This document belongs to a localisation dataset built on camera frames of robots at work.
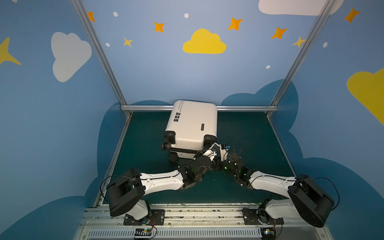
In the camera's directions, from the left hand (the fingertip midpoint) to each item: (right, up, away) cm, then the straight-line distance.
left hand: (209, 147), depth 79 cm
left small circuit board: (-34, -42, -6) cm, 54 cm away
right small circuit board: (+29, -42, -5) cm, 51 cm away
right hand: (+1, -7, +6) cm, 9 cm away
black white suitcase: (-9, +11, +8) cm, 16 cm away
